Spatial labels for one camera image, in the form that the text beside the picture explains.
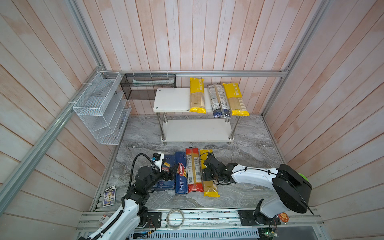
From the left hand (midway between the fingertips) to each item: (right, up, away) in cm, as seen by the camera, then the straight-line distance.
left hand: (172, 164), depth 80 cm
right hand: (+20, -7, +9) cm, 23 cm away
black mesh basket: (-23, +50, +24) cm, 60 cm away
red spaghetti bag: (+12, -5, +8) cm, 15 cm away
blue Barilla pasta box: (-4, -1, +8) cm, 8 cm away
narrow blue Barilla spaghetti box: (+5, -10, +3) cm, 12 cm away
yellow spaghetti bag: (+21, -13, +1) cm, 25 cm away
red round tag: (+58, -25, -6) cm, 63 cm away
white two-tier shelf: (+1, +23, +30) cm, 38 cm away
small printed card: (-34, -17, -1) cm, 38 cm away
